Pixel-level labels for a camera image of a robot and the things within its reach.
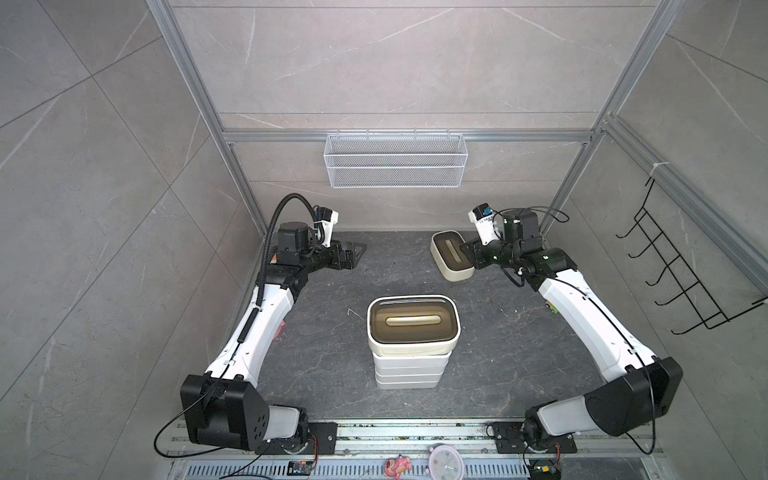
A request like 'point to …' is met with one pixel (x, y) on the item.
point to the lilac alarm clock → (445, 462)
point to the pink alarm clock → (280, 328)
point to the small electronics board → (545, 469)
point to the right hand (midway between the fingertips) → (471, 243)
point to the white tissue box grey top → (430, 373)
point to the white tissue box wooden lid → (407, 380)
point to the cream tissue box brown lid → (448, 257)
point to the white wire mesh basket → (396, 161)
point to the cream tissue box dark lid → (419, 324)
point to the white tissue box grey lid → (385, 363)
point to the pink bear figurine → (394, 467)
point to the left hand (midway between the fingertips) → (354, 240)
